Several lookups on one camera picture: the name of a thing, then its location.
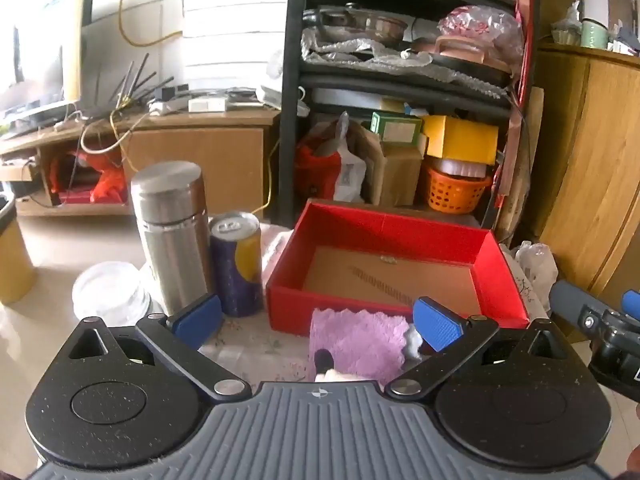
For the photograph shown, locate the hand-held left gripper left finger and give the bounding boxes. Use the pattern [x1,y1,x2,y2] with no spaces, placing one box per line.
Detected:
[67,294,252,403]

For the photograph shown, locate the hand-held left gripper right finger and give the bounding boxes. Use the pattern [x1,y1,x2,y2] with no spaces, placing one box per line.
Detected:
[384,297,571,404]

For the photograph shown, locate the white fluffy towel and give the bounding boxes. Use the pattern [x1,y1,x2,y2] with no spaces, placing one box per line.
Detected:
[400,325,432,362]

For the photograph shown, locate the purple fluffy cloth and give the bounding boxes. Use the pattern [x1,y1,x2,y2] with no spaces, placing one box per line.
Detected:
[307,308,411,386]

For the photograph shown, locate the red cardboard box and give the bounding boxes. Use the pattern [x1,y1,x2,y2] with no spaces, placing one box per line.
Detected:
[265,199,531,338]

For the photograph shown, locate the knitted sock with black cuff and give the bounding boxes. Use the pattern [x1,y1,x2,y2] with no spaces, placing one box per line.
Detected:
[312,350,336,377]

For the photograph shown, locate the clear plastic bag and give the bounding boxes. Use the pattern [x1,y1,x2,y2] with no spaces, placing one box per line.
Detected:
[515,241,559,311]

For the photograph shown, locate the floral tablecloth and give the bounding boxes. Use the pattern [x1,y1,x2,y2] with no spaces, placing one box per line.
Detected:
[140,220,551,396]

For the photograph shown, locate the blue and yellow drink can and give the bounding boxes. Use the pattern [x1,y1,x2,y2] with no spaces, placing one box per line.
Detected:
[209,211,265,317]

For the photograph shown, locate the stainless steel thermos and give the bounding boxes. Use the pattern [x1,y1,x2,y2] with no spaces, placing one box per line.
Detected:
[130,161,213,317]

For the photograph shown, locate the clear plastic lid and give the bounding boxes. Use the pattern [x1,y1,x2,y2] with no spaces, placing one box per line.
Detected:
[71,261,152,329]

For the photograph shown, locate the orange plastic basket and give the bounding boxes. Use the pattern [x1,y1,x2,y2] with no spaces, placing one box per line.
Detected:
[426,165,493,214]

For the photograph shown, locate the wooden cabinet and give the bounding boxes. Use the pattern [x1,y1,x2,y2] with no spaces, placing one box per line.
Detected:
[530,42,640,311]

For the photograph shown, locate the brown cardboard box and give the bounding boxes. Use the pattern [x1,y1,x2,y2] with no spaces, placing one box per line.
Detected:
[350,122,427,207]

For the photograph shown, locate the white plastic containers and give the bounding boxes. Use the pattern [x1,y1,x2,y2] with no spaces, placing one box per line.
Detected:
[432,157,493,179]

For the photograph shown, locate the wooden tv stand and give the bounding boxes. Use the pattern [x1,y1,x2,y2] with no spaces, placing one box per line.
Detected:
[0,109,281,218]

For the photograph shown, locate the red cloth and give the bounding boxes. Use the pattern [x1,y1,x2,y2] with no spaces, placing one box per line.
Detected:
[50,152,126,206]

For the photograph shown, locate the white labelled plastic bag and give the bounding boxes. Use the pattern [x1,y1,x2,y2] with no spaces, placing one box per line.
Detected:
[332,112,367,204]

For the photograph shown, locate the yellow box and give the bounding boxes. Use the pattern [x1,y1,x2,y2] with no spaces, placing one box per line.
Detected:
[422,115,500,163]

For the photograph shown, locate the red plastic bag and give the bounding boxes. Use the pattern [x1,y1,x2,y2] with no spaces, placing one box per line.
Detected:
[294,132,346,200]

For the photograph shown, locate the yellow waste bin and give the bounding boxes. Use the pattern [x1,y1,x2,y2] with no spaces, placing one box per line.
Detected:
[0,195,37,305]

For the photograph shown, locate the green box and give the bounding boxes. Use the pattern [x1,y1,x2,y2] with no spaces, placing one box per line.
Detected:
[370,111,426,147]

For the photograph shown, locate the white power strip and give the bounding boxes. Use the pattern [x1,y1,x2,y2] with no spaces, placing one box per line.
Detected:
[149,97,189,116]

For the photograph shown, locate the black shelf rack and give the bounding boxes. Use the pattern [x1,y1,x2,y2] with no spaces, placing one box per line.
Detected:
[277,0,542,231]

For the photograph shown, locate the black router with antennas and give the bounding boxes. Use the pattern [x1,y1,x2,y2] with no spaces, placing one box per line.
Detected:
[107,52,176,111]

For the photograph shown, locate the pale green jar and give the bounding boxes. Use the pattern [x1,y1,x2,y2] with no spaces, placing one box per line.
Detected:
[580,17,609,51]

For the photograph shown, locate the pink pot lid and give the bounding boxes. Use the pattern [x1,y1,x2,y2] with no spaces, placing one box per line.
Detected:
[432,35,493,64]

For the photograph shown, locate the bubble wrap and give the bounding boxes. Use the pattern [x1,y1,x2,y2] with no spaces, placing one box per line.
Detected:
[300,27,436,69]

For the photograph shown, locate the pink patterned plastic bag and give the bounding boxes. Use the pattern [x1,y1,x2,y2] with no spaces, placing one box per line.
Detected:
[437,5,523,61]

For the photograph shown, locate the steel pot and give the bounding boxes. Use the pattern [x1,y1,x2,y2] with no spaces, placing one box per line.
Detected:
[316,4,412,46]

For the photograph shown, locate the flat screen monitor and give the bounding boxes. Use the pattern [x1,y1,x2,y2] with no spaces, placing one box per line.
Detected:
[0,0,87,112]

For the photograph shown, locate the yellow cable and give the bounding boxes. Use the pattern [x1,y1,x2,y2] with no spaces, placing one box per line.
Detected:
[80,0,281,216]

